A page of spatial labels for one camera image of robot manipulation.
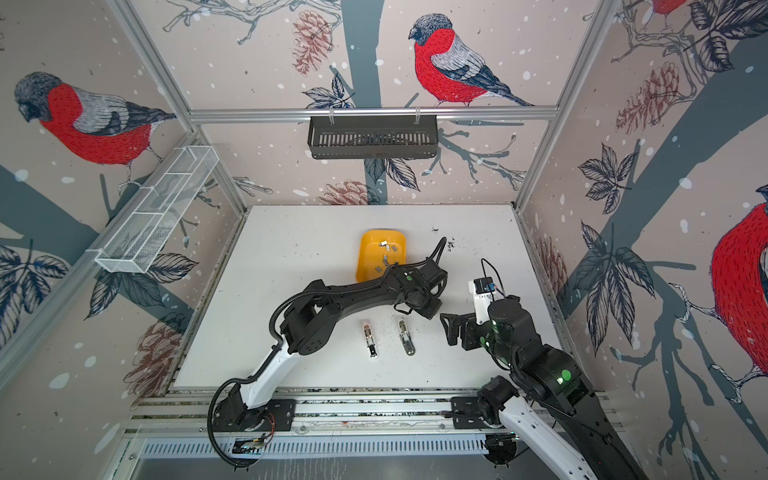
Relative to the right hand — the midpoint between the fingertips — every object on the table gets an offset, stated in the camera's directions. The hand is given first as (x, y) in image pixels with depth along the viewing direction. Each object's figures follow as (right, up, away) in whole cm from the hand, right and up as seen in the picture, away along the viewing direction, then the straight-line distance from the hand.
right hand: (453, 316), depth 68 cm
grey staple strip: (-18, +16, +39) cm, 46 cm away
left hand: (-1, -5, +22) cm, 22 cm away
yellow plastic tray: (-20, +13, +39) cm, 45 cm away
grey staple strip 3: (-17, +10, +36) cm, 41 cm away
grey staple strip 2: (-13, +14, +39) cm, 44 cm away
